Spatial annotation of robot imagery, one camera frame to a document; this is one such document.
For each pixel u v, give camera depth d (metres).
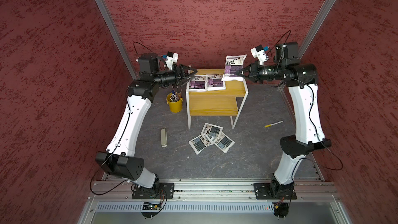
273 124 0.98
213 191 0.76
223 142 0.90
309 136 0.44
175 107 1.00
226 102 0.92
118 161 0.39
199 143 0.90
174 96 1.01
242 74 0.62
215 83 0.74
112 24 0.86
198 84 0.74
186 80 0.64
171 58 0.62
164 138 0.90
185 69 0.60
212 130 0.95
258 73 0.55
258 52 0.59
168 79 0.57
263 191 0.74
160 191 0.73
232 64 0.65
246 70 0.61
